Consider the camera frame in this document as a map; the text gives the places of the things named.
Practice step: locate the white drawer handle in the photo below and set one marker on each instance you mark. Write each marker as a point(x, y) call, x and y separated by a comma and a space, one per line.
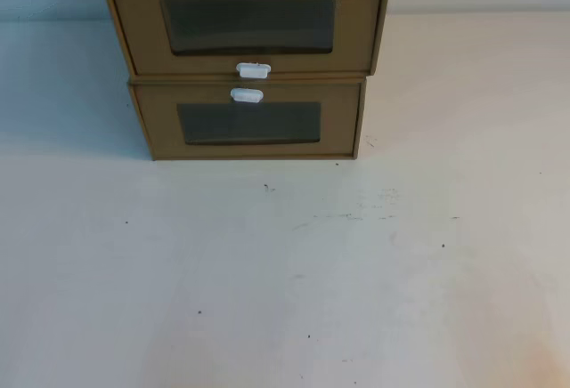
point(253, 70)
point(246, 95)

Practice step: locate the brown shoebox drawer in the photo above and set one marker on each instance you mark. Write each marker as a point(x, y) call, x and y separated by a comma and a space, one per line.
point(208, 38)
point(314, 119)

